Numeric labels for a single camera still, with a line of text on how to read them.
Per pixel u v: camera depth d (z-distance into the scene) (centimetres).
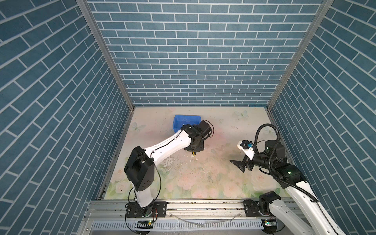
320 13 72
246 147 60
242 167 62
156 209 72
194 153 82
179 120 111
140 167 44
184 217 72
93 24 75
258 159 61
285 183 48
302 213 47
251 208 74
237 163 65
